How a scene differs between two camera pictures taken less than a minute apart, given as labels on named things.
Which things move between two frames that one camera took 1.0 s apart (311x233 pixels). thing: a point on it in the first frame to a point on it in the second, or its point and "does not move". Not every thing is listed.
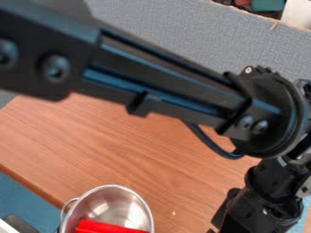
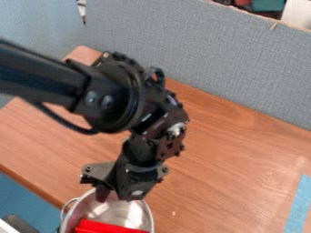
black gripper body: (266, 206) to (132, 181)
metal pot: (113, 204) does not move
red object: (89, 226) does not move
